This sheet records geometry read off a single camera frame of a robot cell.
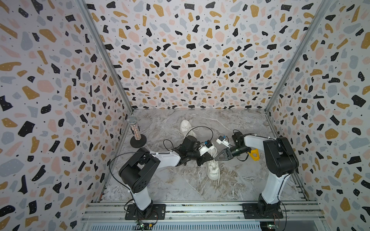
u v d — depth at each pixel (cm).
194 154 78
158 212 73
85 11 70
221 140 85
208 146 76
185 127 107
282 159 52
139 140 95
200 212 75
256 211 72
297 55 89
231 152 80
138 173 47
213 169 83
